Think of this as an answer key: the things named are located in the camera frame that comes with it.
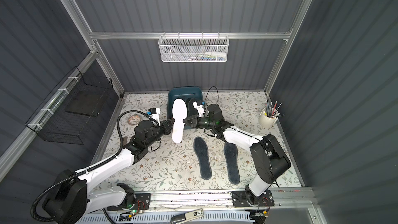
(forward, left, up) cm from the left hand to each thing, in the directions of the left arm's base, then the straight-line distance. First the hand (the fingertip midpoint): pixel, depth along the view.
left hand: (177, 121), depth 78 cm
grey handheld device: (-39, -3, -16) cm, 42 cm away
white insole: (+6, -1, +2) cm, 7 cm away
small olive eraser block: (0, +34, -20) cm, 40 cm away
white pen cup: (+9, -52, -13) cm, 54 cm away
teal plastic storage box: (+40, +8, -19) cm, 45 cm away
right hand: (0, -4, -1) cm, 4 cm away
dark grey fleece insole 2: (-6, -12, -21) cm, 25 cm away
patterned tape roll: (+17, +34, -21) cm, 43 cm away
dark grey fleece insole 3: (-8, -29, -20) cm, 36 cm away
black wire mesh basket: (0, +51, +6) cm, 52 cm away
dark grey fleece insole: (+3, -7, +5) cm, 10 cm away
